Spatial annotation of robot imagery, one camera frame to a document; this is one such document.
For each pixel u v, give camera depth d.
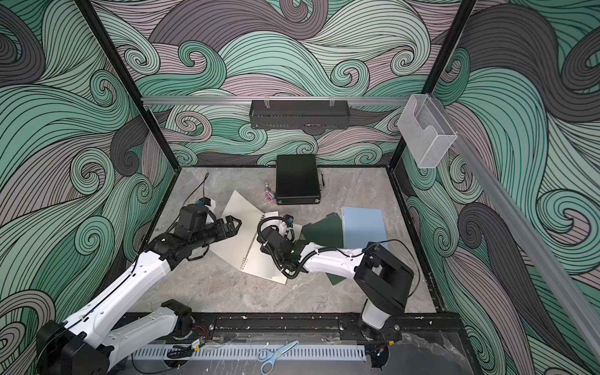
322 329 0.74
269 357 0.68
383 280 0.43
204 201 0.70
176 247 0.53
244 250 0.90
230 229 0.70
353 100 0.95
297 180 1.10
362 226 0.98
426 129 0.78
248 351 0.70
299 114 0.95
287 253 0.61
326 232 1.00
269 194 1.06
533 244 0.50
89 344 0.39
